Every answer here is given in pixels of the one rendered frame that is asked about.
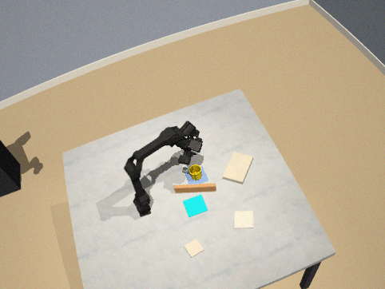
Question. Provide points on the orange wooden bar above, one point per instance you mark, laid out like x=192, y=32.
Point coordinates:
x=195, y=188

